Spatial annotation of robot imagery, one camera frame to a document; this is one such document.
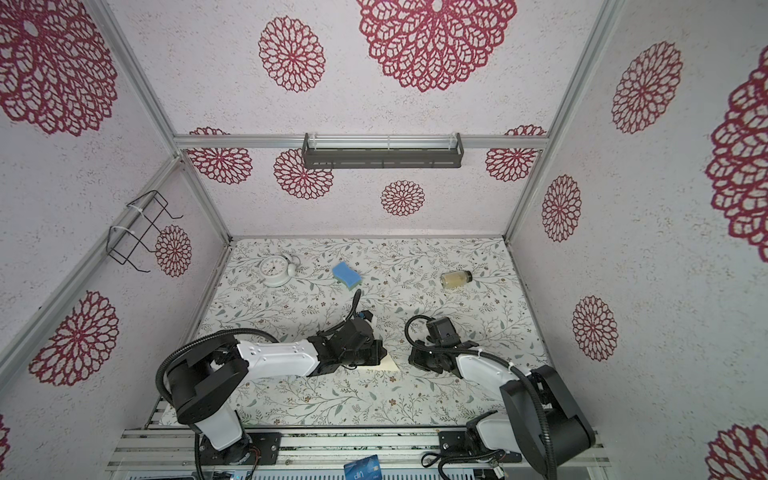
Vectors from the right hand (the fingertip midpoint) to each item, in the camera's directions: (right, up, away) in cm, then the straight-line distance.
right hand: (412, 352), depth 89 cm
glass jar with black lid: (+17, +21, +15) cm, 31 cm away
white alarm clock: (-46, +24, +16) cm, 54 cm away
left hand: (-8, 0, -3) cm, 8 cm away
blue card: (-13, -23, -18) cm, 32 cm away
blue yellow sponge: (-21, +22, +19) cm, 36 cm away
